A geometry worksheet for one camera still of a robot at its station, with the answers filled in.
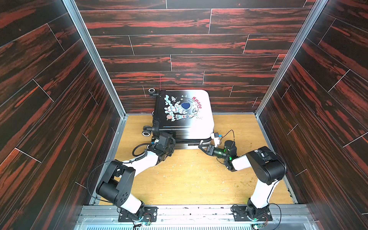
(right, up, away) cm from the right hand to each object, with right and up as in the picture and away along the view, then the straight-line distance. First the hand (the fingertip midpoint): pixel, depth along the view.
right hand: (200, 145), depth 90 cm
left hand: (-15, +2, +2) cm, 16 cm away
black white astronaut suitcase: (-9, +19, -2) cm, 21 cm away
